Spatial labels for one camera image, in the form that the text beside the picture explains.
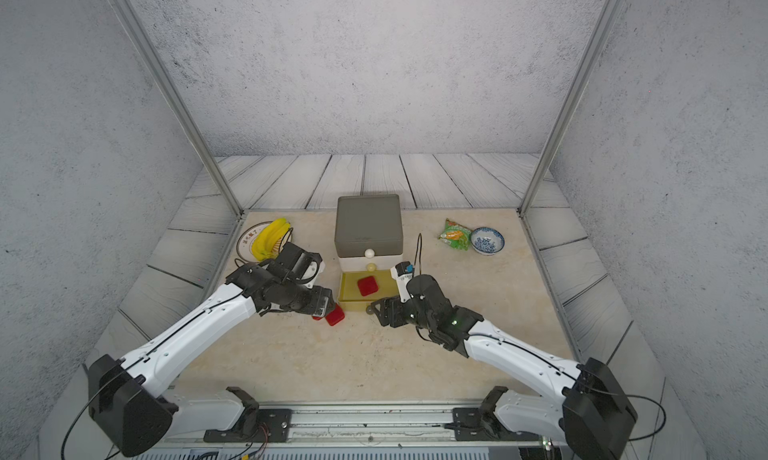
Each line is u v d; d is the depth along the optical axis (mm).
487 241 1094
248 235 1116
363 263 909
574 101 888
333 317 910
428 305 583
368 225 892
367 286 988
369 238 869
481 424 643
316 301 682
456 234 1070
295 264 614
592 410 394
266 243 1054
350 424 742
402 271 697
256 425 697
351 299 964
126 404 374
